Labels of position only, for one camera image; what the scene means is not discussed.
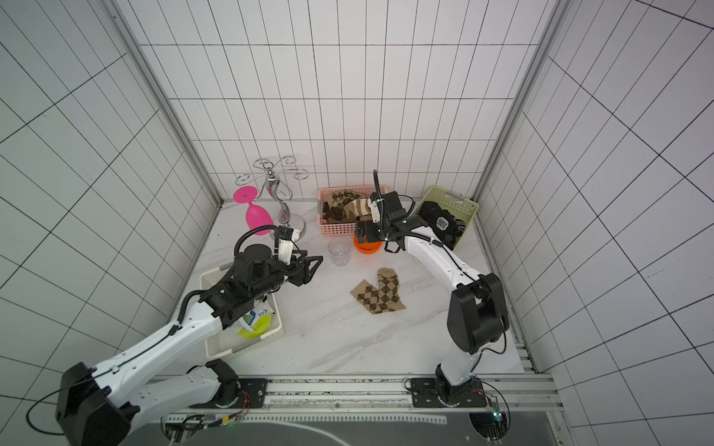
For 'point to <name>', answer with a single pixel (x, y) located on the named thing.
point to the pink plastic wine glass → (256, 216)
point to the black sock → (458, 231)
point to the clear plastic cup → (339, 251)
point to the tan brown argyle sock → (386, 297)
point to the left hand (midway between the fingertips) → (311, 260)
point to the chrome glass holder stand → (265, 169)
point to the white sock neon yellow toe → (254, 323)
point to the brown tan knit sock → (333, 214)
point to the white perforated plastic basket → (231, 340)
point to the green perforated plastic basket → (462, 207)
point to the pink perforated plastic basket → (340, 206)
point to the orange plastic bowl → (366, 247)
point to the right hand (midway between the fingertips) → (372, 223)
